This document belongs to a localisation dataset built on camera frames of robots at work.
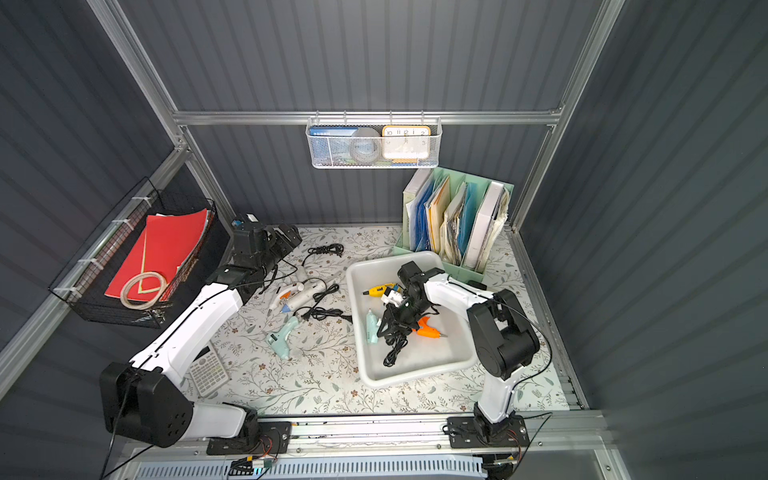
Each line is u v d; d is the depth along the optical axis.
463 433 0.73
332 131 0.85
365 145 0.91
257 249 0.62
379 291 0.98
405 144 0.89
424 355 0.87
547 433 0.74
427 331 0.90
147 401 0.40
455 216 0.93
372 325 0.87
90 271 0.63
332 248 1.12
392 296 0.85
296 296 0.96
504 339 0.49
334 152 0.88
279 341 0.89
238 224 0.69
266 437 0.73
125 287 0.68
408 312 0.77
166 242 0.74
